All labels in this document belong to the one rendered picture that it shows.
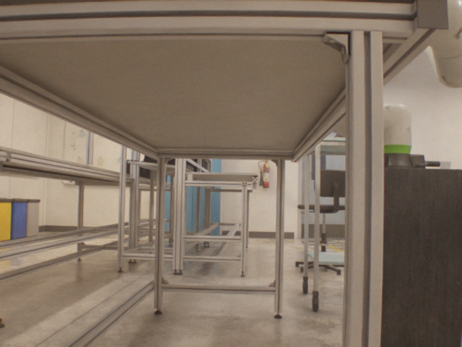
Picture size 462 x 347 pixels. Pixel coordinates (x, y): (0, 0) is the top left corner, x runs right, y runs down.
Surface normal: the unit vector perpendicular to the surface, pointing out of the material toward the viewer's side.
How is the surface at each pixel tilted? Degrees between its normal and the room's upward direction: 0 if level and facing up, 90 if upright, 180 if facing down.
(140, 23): 90
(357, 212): 90
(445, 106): 90
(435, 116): 90
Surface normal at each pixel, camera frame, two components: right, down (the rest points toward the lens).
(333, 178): 0.37, 0.16
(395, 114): -0.06, -0.08
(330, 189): 0.28, -0.07
